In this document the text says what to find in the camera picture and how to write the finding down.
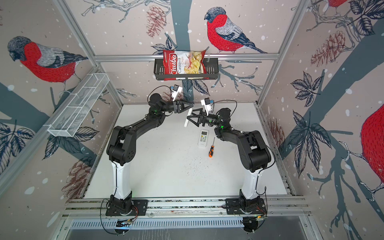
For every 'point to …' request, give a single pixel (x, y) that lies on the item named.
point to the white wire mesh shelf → (71, 116)
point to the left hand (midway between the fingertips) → (192, 107)
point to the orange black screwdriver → (211, 150)
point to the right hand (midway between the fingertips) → (186, 119)
